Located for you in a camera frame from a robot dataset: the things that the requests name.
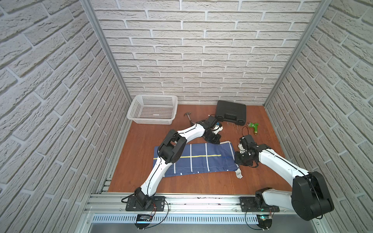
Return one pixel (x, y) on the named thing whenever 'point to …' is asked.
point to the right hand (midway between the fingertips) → (237, 161)
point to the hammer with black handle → (188, 113)
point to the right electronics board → (264, 220)
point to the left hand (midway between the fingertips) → (221, 141)
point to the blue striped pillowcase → (202, 158)
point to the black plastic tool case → (231, 112)
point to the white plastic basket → (153, 109)
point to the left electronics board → (144, 217)
